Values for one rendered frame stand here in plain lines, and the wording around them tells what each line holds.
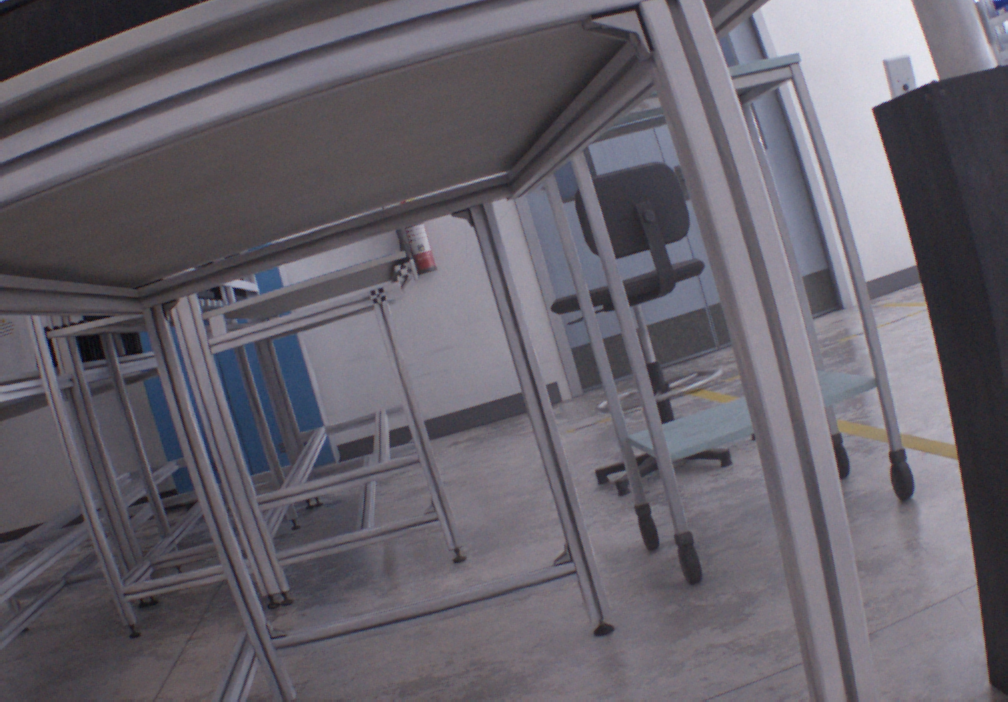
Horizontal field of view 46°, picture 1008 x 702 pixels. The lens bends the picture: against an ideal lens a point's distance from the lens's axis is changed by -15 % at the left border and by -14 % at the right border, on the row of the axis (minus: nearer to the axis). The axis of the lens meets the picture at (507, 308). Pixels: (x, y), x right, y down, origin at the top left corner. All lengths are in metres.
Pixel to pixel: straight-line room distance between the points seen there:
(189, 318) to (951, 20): 2.88
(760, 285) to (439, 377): 7.07
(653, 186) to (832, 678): 3.55
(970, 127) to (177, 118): 0.94
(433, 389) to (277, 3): 7.13
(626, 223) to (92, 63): 3.56
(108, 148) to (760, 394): 0.47
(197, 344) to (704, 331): 4.74
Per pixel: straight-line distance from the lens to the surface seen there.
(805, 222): 8.42
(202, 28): 0.86
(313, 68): 0.87
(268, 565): 4.04
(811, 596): 0.92
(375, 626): 2.75
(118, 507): 4.69
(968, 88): 1.51
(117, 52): 0.86
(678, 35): 0.91
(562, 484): 2.72
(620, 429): 3.39
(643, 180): 4.37
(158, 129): 0.87
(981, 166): 1.50
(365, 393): 7.94
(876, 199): 8.55
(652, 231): 4.31
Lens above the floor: 0.76
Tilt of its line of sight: 1 degrees down
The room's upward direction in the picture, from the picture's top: 16 degrees counter-clockwise
